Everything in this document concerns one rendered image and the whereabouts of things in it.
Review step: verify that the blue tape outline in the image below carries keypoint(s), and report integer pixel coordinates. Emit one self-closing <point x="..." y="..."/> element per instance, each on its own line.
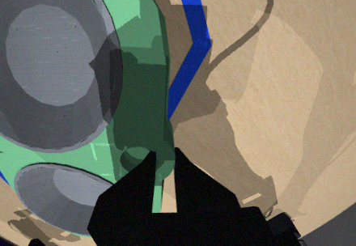
<point x="201" y="45"/>

